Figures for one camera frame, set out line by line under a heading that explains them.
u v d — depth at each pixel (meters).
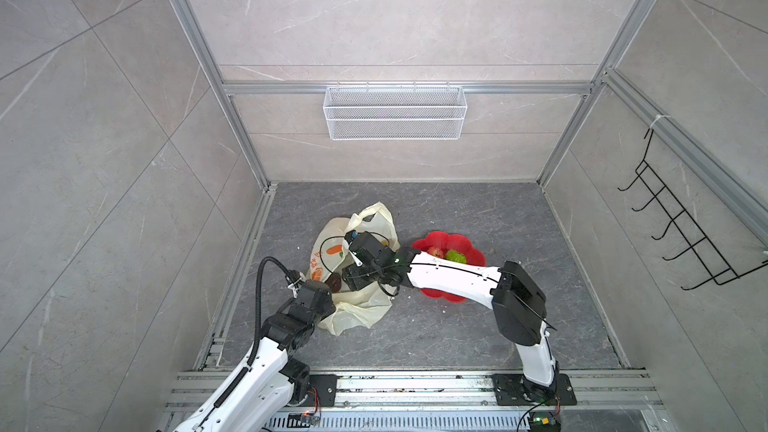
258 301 0.56
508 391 0.73
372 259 0.64
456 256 0.92
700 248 0.64
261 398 0.57
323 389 0.73
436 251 0.93
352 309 0.76
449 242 0.98
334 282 0.88
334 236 0.72
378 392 0.75
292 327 0.57
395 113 1.01
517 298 0.51
